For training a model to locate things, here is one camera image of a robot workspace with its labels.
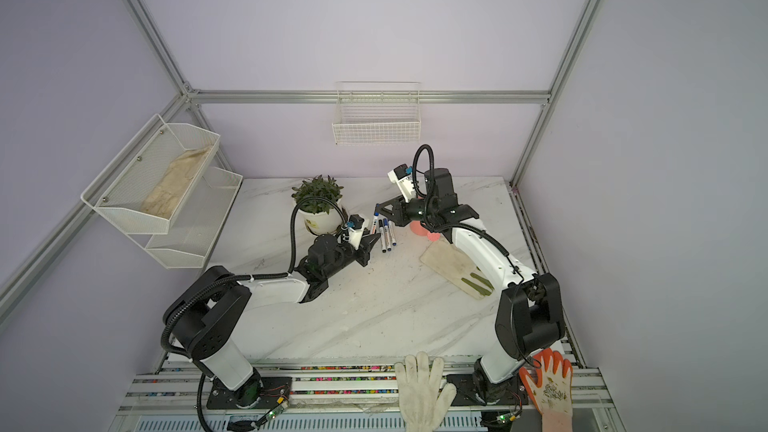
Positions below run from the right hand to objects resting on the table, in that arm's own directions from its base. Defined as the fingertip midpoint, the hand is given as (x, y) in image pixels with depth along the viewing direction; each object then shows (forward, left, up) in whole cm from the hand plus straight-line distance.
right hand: (377, 210), depth 78 cm
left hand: (0, +1, -10) cm, 10 cm away
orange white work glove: (-37, -44, -27) cm, 64 cm away
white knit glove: (-40, -12, -26) cm, 49 cm away
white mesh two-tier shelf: (+2, +58, -13) cm, 60 cm away
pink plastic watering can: (+11, -12, -23) cm, 28 cm away
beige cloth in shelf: (+1, +55, +5) cm, 55 cm away
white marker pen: (+11, -1, -25) cm, 27 cm away
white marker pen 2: (+11, -3, -25) cm, 27 cm away
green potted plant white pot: (+7, +20, -12) cm, 24 cm away
